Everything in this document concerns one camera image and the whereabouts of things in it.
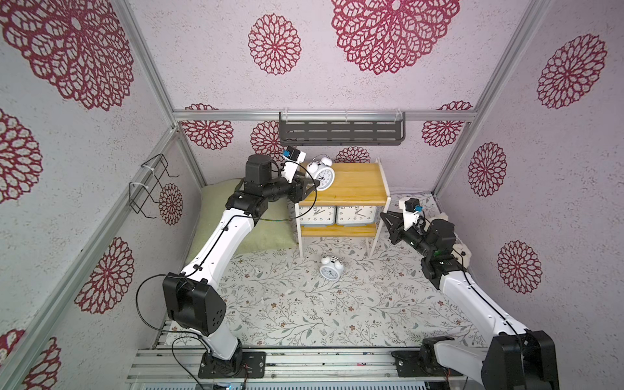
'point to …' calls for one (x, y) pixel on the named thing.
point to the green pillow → (275, 229)
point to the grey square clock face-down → (320, 216)
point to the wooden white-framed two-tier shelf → (356, 184)
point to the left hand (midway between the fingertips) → (311, 180)
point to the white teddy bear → (460, 246)
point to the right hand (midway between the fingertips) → (383, 211)
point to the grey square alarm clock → (356, 215)
